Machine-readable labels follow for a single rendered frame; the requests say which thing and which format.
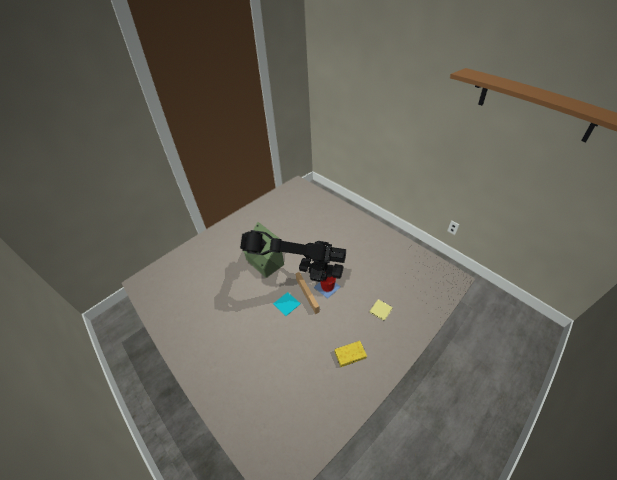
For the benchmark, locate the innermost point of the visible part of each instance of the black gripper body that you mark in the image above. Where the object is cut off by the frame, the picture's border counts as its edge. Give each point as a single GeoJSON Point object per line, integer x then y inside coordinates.
{"type": "Point", "coordinates": [336, 272]}

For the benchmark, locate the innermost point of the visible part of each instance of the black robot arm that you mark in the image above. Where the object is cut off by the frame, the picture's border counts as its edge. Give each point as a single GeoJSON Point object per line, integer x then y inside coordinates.
{"type": "Point", "coordinates": [315, 251]}

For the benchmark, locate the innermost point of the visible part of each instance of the yellow sponge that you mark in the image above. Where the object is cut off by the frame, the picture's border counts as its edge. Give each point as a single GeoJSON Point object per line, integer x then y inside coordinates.
{"type": "Point", "coordinates": [350, 353]}

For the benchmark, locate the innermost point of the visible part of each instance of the pale yellow square pad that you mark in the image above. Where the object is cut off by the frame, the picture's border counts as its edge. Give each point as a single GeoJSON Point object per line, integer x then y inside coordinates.
{"type": "Point", "coordinates": [381, 310]}

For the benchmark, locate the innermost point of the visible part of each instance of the red cup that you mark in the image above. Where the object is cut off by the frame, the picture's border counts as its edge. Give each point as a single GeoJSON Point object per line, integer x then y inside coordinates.
{"type": "Point", "coordinates": [327, 286]}

